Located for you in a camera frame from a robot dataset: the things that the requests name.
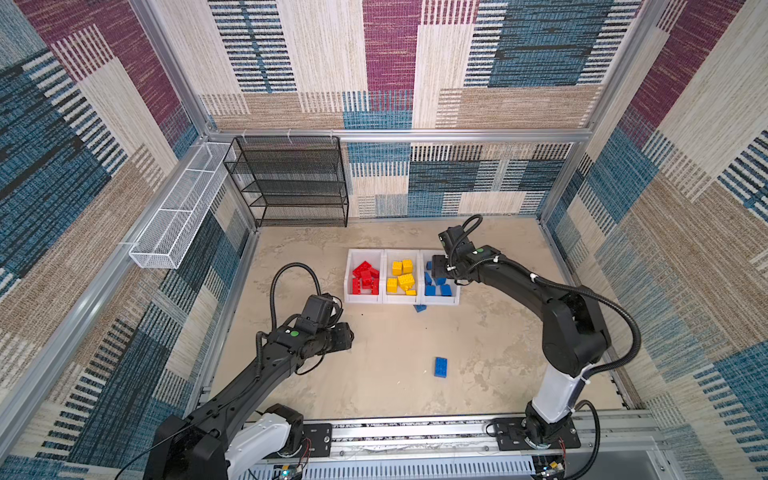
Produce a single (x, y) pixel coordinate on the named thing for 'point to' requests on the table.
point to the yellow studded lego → (406, 281)
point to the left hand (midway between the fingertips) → (348, 332)
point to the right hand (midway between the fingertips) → (444, 270)
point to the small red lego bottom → (366, 283)
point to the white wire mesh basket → (166, 236)
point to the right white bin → (426, 264)
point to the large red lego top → (365, 274)
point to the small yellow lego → (410, 292)
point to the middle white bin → (399, 298)
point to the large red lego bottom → (355, 286)
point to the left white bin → (354, 257)
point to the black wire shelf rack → (291, 181)
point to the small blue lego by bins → (420, 307)
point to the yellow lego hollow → (407, 266)
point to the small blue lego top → (446, 290)
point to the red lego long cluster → (375, 284)
